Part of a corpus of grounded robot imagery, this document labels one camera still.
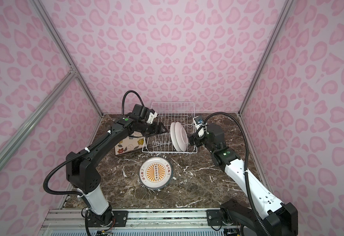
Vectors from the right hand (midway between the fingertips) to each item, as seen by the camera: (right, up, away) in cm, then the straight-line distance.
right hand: (196, 128), depth 76 cm
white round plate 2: (-12, -4, +10) cm, 16 cm away
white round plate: (-23, -27, +12) cm, 37 cm away
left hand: (-17, -2, +6) cm, 18 cm away
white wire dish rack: (-17, +12, +41) cm, 46 cm away
